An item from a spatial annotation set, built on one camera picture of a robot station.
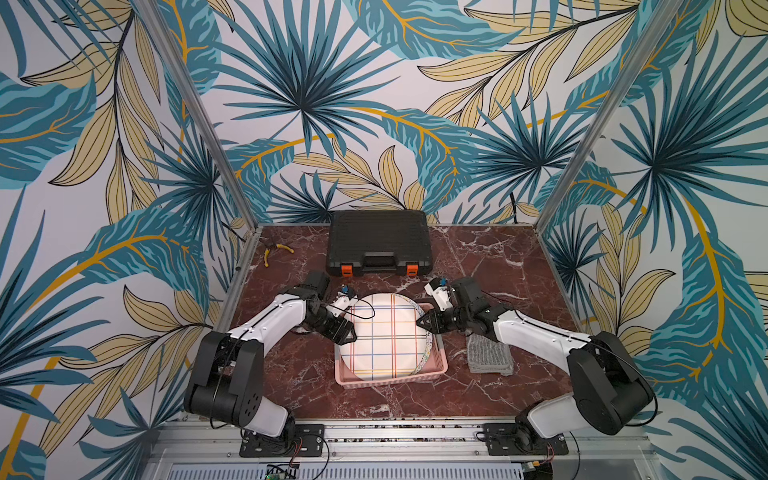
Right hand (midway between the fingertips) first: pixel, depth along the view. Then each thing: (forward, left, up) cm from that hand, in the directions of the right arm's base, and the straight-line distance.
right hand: (419, 320), depth 86 cm
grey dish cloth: (-9, -19, -6) cm, 22 cm away
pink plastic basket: (-10, -3, -7) cm, 13 cm away
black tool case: (+31, +11, 0) cm, 33 cm away
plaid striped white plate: (-5, +9, -4) cm, 11 cm away
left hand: (-3, +22, -2) cm, 22 cm away
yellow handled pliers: (+32, +53, -6) cm, 62 cm away
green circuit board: (-35, +37, -9) cm, 51 cm away
